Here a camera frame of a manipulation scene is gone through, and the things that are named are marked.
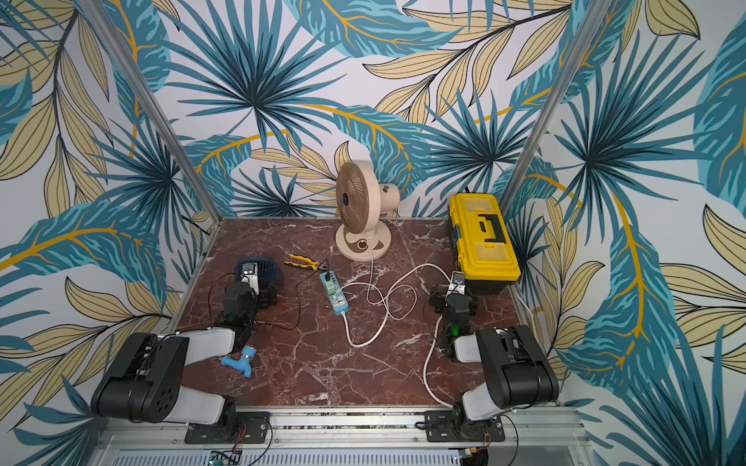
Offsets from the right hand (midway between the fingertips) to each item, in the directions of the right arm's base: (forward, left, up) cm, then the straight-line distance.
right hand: (455, 286), depth 92 cm
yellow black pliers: (+14, +46, -5) cm, 49 cm away
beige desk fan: (+17, +29, +22) cm, 40 cm away
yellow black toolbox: (+8, -8, +10) cm, 15 cm away
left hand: (+3, +63, +1) cm, 63 cm away
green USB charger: (+1, +40, 0) cm, 40 cm away
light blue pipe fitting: (-20, +64, -5) cm, 67 cm away
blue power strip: (-2, +37, -2) cm, 38 cm away
